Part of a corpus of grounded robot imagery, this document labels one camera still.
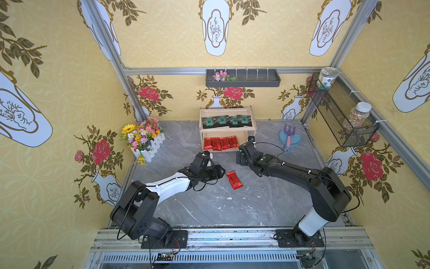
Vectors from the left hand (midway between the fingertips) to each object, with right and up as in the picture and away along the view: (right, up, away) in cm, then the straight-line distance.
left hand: (216, 170), depth 89 cm
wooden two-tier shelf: (+5, +23, +1) cm, 23 cm away
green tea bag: (+11, +27, +3) cm, 29 cm away
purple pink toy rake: (+50, +20, +24) cm, 59 cm away
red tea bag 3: (+6, +14, +14) cm, 21 cm away
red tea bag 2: (-5, +14, +16) cm, 22 cm away
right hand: (+18, +9, +4) cm, 21 cm away
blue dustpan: (+52, +16, +21) cm, 58 cm away
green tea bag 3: (+4, +27, +3) cm, 27 cm away
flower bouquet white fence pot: (-38, +17, +1) cm, 42 cm away
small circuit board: (-22, -34, -16) cm, 44 cm away
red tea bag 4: (+11, +15, +15) cm, 23 cm away
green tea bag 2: (-4, +26, +3) cm, 26 cm away
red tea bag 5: (+10, -6, +1) cm, 12 cm away
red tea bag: (0, +13, +14) cm, 19 cm away
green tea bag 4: (+17, +27, +3) cm, 32 cm away
